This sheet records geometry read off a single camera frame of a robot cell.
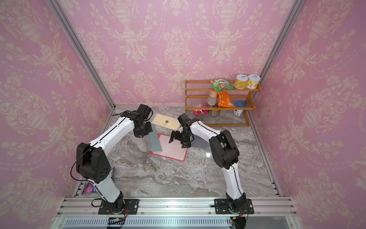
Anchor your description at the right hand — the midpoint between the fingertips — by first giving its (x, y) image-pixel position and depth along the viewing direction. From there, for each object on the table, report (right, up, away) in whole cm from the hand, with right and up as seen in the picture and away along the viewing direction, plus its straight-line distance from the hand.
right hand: (175, 143), depth 92 cm
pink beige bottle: (+25, +30, +7) cm, 40 cm away
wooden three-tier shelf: (+16, +38, +20) cm, 46 cm away
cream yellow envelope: (-9, +14, +17) cm, 24 cm away
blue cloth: (+49, +28, +16) cm, 59 cm away
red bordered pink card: (-2, -4, +2) cm, 5 cm away
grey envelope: (+13, +6, -30) cm, 33 cm away
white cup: (+47, +21, +17) cm, 54 cm away
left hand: (-16, +7, -4) cm, 18 cm away
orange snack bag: (+34, +30, +7) cm, 46 cm away
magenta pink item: (+20, +27, +13) cm, 35 cm away
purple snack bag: (-46, -21, -15) cm, 52 cm away
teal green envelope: (-14, 0, +4) cm, 15 cm away
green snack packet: (+29, +38, -4) cm, 48 cm away
